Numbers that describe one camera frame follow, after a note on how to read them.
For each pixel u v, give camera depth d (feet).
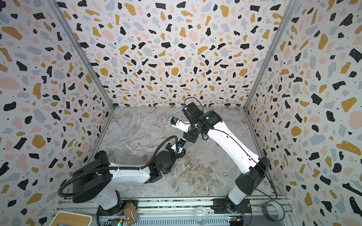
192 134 2.02
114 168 1.58
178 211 2.40
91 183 1.40
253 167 1.37
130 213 2.28
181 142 2.05
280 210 2.35
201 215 2.35
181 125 2.10
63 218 2.17
